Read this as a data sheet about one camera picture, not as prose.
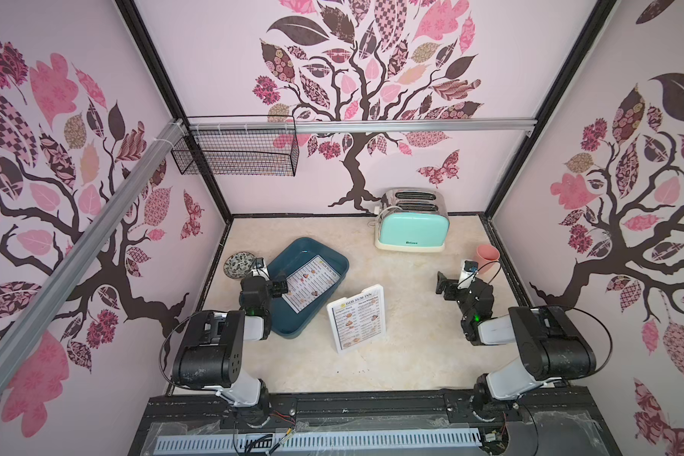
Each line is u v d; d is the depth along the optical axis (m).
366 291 0.75
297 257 1.04
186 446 0.70
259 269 0.79
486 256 0.98
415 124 0.94
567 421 0.73
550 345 0.46
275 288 0.85
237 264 1.01
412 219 0.98
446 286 0.85
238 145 0.95
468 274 0.79
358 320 0.78
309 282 0.98
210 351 0.46
